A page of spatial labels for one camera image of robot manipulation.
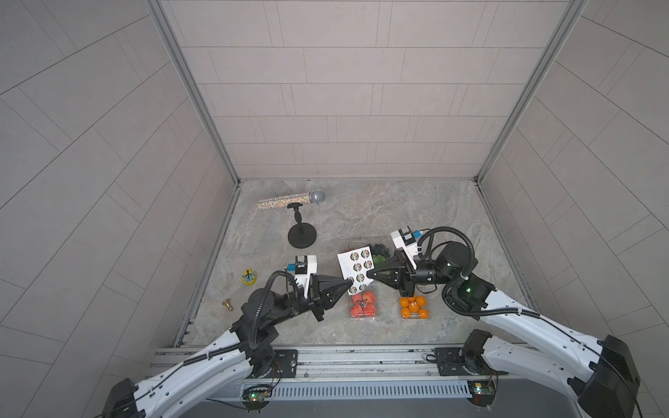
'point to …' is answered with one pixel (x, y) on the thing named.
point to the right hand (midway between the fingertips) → (374, 282)
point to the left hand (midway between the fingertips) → (352, 288)
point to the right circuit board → (483, 392)
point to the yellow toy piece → (248, 277)
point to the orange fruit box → (414, 308)
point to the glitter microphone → (316, 196)
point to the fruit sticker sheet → (354, 266)
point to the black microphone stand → (300, 235)
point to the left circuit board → (255, 397)
